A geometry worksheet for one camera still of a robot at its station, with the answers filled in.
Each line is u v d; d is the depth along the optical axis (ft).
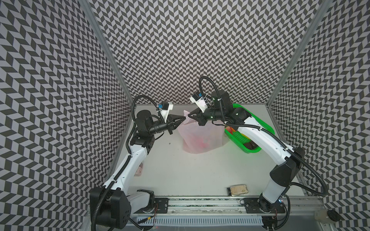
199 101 2.01
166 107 1.98
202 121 2.04
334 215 2.18
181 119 2.23
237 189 2.47
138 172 2.63
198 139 2.82
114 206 1.25
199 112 2.02
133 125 1.86
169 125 2.00
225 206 2.46
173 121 2.07
